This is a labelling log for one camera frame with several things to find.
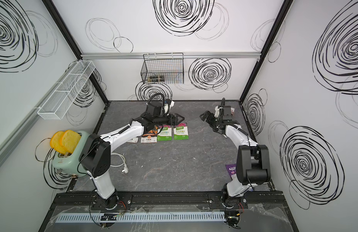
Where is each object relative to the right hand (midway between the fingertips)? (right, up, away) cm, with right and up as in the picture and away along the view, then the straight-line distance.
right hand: (207, 118), depth 90 cm
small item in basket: (-33, +25, -2) cm, 41 cm away
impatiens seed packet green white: (-27, -11, +9) cm, 31 cm away
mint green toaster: (-73, -22, -18) cm, 78 cm away
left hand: (-17, 0, -6) cm, 18 cm away
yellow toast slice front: (-76, -11, -15) cm, 78 cm away
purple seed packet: (+13, -30, -7) cm, 33 cm away
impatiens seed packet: (-17, -10, +11) cm, 23 cm away
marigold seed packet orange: (-38, -13, +9) cm, 41 cm away
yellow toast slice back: (-80, -12, -18) cm, 83 cm away
